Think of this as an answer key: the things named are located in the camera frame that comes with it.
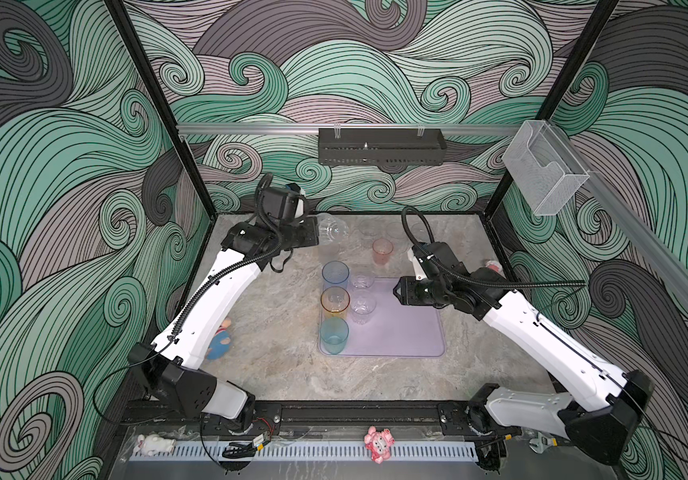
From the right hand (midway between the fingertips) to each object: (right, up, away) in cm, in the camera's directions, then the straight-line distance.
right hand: (400, 291), depth 74 cm
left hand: (-21, +16, 0) cm, 27 cm away
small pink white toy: (+37, +4, +24) cm, 45 cm away
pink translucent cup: (0, +9, +30) cm, 31 cm away
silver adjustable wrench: (+32, -35, -4) cm, 48 cm away
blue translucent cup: (-17, +2, +19) cm, 25 cm away
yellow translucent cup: (-17, -4, +8) cm, 19 cm away
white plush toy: (-59, -34, -6) cm, 69 cm away
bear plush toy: (-48, -16, +7) cm, 51 cm away
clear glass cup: (-8, -1, +24) cm, 25 cm away
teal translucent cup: (-17, -15, +14) cm, 27 cm away
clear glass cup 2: (-8, -7, +17) cm, 20 cm away
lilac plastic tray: (+2, -14, +14) cm, 20 cm away
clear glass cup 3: (-18, +16, +4) cm, 24 cm away
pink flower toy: (-6, -34, -7) cm, 35 cm away
